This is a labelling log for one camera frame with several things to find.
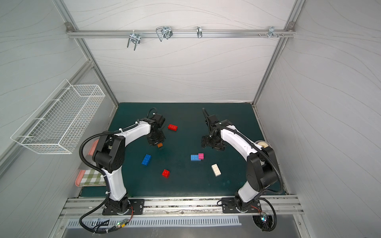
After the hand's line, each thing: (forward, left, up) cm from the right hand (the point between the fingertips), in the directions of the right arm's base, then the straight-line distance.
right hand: (209, 146), depth 86 cm
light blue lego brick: (-4, +8, -8) cm, 12 cm away
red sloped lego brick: (+18, +26, -7) cm, 32 cm away
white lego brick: (-11, -4, -7) cm, 14 cm away
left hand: (+5, +30, -5) cm, 31 cm away
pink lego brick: (-4, +5, -6) cm, 8 cm away
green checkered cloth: (-19, +66, -6) cm, 69 cm away
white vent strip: (-35, -9, -9) cm, 38 cm away
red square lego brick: (-15, +24, -5) cm, 29 cm away
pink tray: (-19, +73, -7) cm, 76 cm away
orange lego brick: (+3, +32, -6) cm, 33 cm away
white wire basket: (-6, +72, +24) cm, 76 cm away
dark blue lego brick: (-7, +38, -6) cm, 39 cm away
